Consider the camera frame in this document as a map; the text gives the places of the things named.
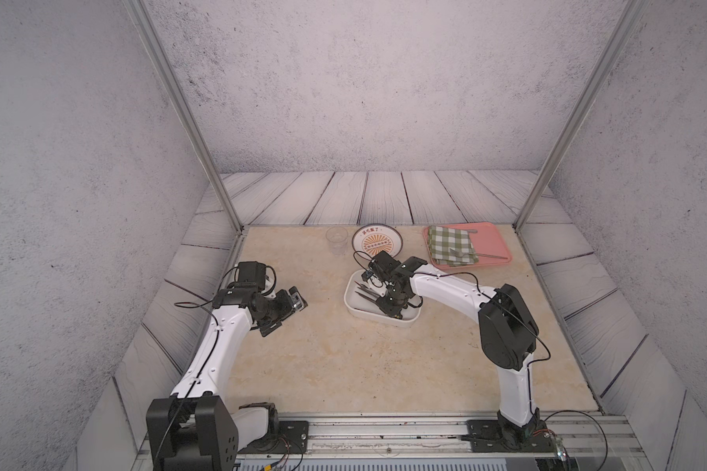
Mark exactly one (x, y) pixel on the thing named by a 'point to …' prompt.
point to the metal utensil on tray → (476, 254)
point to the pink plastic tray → (488, 243)
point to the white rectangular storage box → (369, 308)
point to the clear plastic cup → (337, 235)
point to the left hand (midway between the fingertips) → (299, 309)
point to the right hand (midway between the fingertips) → (390, 305)
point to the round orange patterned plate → (372, 239)
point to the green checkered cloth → (442, 238)
